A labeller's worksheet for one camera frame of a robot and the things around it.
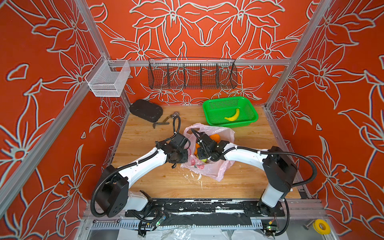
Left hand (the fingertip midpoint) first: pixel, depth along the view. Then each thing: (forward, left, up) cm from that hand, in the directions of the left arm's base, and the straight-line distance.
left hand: (185, 157), depth 83 cm
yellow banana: (+36, -33, -5) cm, 49 cm away
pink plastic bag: (-7, -17, +3) cm, 18 cm away
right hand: (+5, -6, -2) cm, 8 cm away
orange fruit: (+15, -18, -1) cm, 24 cm away
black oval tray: (+37, +32, -3) cm, 49 cm away
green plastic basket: (+43, -33, -7) cm, 55 cm away
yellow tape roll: (-27, -63, -7) cm, 69 cm away
